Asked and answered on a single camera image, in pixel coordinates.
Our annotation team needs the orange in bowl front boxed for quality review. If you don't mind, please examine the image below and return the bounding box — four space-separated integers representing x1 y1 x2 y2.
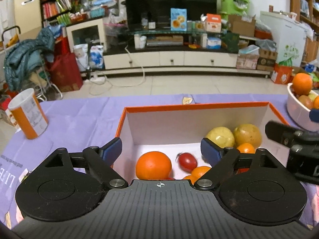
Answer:
312 96 319 110

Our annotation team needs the orange in bowl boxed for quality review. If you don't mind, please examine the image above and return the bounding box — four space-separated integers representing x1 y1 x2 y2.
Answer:
312 96 319 110
292 73 313 96

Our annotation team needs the orange white canister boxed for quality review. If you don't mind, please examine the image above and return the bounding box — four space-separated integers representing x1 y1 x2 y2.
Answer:
8 88 49 140

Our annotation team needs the small orange tangerine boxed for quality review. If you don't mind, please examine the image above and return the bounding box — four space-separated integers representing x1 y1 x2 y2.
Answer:
237 143 256 154

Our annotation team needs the small orange tomato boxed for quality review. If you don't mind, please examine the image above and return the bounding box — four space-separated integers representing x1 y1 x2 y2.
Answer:
191 166 211 179
183 175 198 184

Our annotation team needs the white glass-door small cabinet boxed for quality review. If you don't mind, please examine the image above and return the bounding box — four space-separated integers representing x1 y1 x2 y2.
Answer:
66 17 107 52

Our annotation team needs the blue snack bag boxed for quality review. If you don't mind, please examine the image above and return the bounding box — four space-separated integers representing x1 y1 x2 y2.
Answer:
170 8 187 31

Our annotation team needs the brown kiwi in bowl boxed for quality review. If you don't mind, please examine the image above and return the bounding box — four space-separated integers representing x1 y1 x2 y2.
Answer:
298 95 313 110

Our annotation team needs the large orange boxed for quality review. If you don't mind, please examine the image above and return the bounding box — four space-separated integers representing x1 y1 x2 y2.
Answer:
135 151 172 180

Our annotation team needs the brown wooden shelf unit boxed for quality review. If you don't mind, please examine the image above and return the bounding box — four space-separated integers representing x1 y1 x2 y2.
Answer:
290 0 318 63

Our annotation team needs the red cherry tomato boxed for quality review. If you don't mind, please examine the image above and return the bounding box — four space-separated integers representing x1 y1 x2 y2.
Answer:
176 153 198 173

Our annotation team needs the red gift bag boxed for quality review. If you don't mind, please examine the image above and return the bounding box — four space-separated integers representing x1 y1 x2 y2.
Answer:
48 37 83 92

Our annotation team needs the blue puffer jacket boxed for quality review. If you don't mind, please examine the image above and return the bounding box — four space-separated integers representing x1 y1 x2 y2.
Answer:
4 27 55 91

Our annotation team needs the orange in bowl back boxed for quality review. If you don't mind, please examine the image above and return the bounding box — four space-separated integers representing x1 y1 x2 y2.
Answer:
292 73 313 96

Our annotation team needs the white floor air conditioner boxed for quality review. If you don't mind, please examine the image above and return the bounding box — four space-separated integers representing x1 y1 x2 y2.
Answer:
14 0 42 34

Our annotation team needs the yellow-green passion fruit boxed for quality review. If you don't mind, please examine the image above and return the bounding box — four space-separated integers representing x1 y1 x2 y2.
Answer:
206 127 235 148

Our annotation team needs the brown cardboard box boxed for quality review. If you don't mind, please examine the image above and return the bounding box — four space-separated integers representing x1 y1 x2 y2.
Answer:
228 15 256 37

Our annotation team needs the orange white carton box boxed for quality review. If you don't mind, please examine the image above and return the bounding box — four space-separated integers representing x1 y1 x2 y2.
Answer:
204 14 222 33

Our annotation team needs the dark bookshelf with books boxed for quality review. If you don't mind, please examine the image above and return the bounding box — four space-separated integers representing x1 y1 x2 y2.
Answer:
40 0 82 27

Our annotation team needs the purple floral tablecloth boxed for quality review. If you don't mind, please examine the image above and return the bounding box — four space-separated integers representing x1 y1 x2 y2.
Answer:
0 93 319 229

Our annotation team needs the orange cardboard box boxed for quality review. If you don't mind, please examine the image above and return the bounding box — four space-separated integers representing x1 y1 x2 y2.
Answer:
113 102 289 182

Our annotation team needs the white tv cabinet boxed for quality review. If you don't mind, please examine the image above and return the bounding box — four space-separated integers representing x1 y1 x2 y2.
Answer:
103 31 270 77

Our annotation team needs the white plastic colander bowl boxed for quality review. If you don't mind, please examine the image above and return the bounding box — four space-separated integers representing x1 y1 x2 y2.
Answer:
287 83 318 132

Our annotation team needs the white chest freezer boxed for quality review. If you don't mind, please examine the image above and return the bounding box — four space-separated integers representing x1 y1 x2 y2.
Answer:
260 11 307 67

